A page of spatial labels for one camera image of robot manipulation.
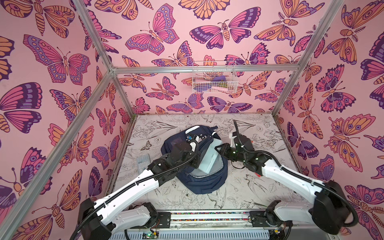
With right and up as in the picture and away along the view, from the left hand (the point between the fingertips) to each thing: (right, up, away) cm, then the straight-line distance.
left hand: (202, 151), depth 72 cm
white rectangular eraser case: (+4, -3, +9) cm, 11 cm away
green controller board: (-26, -41, 0) cm, 48 cm away
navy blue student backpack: (-3, -16, +6) cm, 18 cm away
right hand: (+7, +1, +7) cm, 11 cm away
